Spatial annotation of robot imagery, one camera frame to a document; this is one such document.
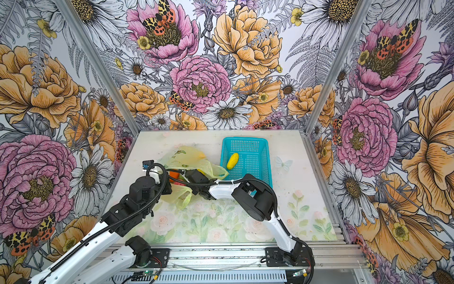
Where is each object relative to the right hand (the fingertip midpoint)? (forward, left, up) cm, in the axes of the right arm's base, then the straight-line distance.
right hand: (193, 182), depth 96 cm
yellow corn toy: (+12, -21, +2) cm, 25 cm away
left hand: (-9, +7, +19) cm, 22 cm away
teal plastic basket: (+17, -34, -2) cm, 38 cm away
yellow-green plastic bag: (+3, 0, +17) cm, 18 cm away
